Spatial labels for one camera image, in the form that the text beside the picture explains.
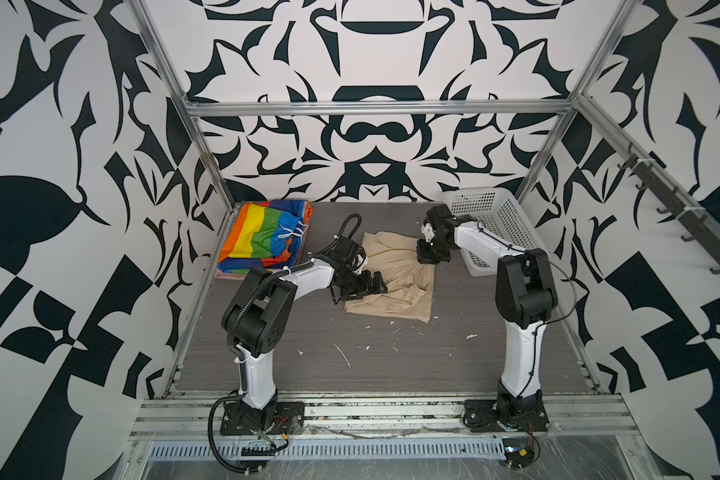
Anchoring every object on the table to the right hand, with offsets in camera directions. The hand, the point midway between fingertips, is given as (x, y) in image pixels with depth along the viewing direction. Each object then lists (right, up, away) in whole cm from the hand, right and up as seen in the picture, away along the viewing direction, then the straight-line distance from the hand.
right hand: (423, 255), depth 99 cm
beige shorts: (-5, -8, -5) cm, 11 cm away
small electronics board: (+16, -44, -27) cm, 55 cm away
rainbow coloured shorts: (-52, +7, +3) cm, 53 cm away
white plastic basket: (+32, +15, +16) cm, 39 cm away
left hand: (-15, -9, -7) cm, 19 cm away
